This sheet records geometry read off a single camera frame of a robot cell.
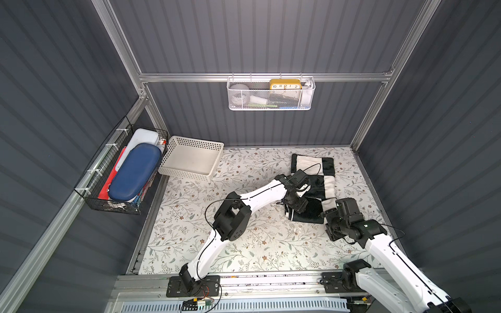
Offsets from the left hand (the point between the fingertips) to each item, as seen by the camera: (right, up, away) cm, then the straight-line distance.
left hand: (302, 209), depth 90 cm
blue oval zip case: (-62, +21, -22) cm, 69 cm away
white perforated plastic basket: (-60, +24, +26) cm, 69 cm away
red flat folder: (-73, +11, -25) cm, 78 cm away
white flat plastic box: (-69, +32, -11) cm, 77 cm away
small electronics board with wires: (-46, -32, -17) cm, 59 cm away
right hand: (+7, -2, -8) cm, 11 cm away
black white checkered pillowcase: (+14, +16, +15) cm, 26 cm away
